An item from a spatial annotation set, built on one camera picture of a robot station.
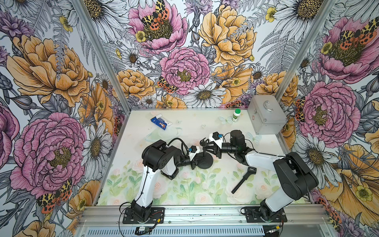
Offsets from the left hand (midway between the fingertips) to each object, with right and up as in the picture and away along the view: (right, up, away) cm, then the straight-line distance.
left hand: (205, 158), depth 93 cm
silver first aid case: (+42, +28, +8) cm, 51 cm away
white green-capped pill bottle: (+24, +28, +15) cm, 40 cm away
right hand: (-1, +7, -8) cm, 11 cm away
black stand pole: (+27, -6, -5) cm, 28 cm away
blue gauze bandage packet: (-31, +23, +17) cm, 42 cm away
